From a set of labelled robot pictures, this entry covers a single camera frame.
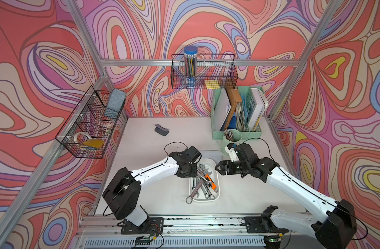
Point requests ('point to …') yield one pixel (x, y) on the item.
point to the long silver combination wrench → (189, 199)
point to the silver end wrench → (206, 195)
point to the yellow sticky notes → (212, 84)
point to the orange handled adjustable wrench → (206, 173)
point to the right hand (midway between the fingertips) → (223, 171)
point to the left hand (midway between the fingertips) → (195, 174)
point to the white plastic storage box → (205, 187)
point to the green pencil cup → (237, 136)
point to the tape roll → (75, 140)
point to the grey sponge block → (116, 102)
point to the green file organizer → (241, 109)
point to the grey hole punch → (161, 130)
